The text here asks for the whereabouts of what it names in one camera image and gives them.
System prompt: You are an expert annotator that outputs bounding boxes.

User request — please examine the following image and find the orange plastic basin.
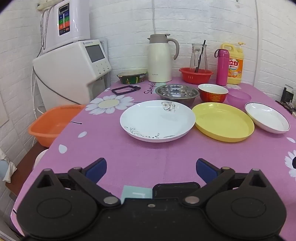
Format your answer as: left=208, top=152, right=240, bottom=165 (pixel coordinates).
left=28, top=105, right=86, bottom=148

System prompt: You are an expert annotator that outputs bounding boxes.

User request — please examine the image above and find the red bowl white inside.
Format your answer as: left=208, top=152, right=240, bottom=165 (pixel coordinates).
left=198, top=84, right=229, bottom=103

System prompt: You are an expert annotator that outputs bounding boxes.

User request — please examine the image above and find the glass pitcher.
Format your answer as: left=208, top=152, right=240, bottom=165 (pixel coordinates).
left=190, top=43, right=208, bottom=70

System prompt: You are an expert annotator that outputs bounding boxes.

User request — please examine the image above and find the white crumpled cloth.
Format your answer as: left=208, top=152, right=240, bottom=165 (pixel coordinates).
left=0, top=151, right=18, bottom=181

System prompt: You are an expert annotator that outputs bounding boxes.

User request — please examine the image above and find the cream thermos jug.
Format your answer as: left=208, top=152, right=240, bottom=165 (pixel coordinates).
left=147, top=34, right=180, bottom=83

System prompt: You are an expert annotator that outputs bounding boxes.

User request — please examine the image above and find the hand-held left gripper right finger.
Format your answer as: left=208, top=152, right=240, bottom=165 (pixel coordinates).
left=182, top=159, right=275, bottom=206

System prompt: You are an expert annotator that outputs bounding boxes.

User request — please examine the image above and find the white wall water purifier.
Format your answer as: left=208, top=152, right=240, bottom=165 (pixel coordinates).
left=40, top=0, right=91, bottom=52

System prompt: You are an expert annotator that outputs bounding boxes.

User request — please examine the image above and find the black rectangular frame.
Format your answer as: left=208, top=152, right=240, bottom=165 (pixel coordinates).
left=112, top=85, right=141, bottom=95

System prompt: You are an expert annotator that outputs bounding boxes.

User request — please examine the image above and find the white wall pipe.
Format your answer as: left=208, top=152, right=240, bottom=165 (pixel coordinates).
left=253, top=0, right=260, bottom=86

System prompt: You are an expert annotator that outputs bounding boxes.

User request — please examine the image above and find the large white floral plate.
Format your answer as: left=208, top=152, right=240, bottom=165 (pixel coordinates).
left=120, top=100, right=196, bottom=142

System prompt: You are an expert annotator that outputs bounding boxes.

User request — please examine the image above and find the stainless steel bowl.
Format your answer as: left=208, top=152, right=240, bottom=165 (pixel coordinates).
left=155, top=84, right=200, bottom=107

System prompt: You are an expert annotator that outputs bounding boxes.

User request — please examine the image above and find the black stirring stick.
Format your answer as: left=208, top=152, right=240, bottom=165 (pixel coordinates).
left=195, top=40, right=206, bottom=73

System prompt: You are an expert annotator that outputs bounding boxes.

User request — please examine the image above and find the green printed tin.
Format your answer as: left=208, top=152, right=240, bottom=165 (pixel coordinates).
left=117, top=69, right=148, bottom=84

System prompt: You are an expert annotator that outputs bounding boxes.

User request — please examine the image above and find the black box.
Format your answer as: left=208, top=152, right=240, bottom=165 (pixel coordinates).
left=282, top=84, right=295, bottom=103

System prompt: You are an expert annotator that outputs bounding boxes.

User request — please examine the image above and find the pink floral tablecloth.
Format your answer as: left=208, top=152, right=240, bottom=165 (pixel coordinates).
left=14, top=77, right=296, bottom=232

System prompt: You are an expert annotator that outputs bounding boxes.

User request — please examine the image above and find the yellow plate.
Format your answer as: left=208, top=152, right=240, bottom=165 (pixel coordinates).
left=192, top=102, right=255, bottom=142

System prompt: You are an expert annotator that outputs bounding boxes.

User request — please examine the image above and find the wooden bench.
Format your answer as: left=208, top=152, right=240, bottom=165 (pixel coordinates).
left=5, top=141, right=49, bottom=197

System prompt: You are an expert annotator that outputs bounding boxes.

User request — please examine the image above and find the small white dark-rimmed plate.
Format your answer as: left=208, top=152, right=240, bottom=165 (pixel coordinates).
left=245, top=102, right=290, bottom=134

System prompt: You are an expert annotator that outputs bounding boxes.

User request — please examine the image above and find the yellow detergent bottle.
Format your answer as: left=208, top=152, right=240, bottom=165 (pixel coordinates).
left=220, top=42, right=245, bottom=85

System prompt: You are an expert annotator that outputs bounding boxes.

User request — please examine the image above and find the thin white wall cable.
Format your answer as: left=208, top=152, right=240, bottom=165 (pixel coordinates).
left=151, top=0, right=156, bottom=35

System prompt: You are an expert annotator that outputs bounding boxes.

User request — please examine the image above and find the white appliance with screen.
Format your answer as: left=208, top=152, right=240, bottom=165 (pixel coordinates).
left=32, top=40, right=112, bottom=109

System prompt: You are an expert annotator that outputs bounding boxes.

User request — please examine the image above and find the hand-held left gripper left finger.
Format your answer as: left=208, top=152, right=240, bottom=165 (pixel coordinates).
left=33, top=158, right=121, bottom=206

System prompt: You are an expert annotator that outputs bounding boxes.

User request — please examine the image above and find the purple plastic bowl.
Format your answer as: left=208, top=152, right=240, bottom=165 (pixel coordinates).
left=227, top=90, right=252, bottom=105

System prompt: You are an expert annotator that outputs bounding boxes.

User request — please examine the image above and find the red plastic basket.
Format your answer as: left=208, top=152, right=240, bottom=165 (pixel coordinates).
left=179, top=67, right=214, bottom=85

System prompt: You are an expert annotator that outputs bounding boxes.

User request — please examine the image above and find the metal flexible hose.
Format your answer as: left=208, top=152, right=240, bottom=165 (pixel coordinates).
left=40, top=9, right=51, bottom=50

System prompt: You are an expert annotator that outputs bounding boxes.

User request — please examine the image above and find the pink thermos bottle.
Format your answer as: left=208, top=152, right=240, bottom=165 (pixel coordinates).
left=214, top=49, right=230, bottom=86

